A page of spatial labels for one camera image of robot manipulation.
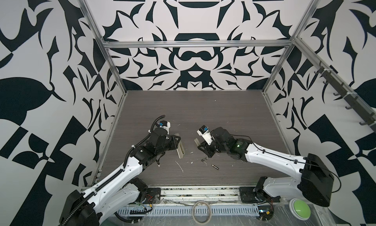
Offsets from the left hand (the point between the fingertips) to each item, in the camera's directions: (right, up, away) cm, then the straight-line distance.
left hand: (180, 135), depth 78 cm
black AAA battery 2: (+13, -15, +7) cm, 21 cm away
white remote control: (0, -7, 0) cm, 7 cm away
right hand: (+11, -5, +1) cm, 12 cm away
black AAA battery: (+19, -18, +5) cm, 27 cm away
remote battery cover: (+9, -3, +1) cm, 9 cm away
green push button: (+56, -32, -9) cm, 65 cm away
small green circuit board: (+41, -35, -7) cm, 55 cm away
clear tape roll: (+6, -34, -10) cm, 36 cm away
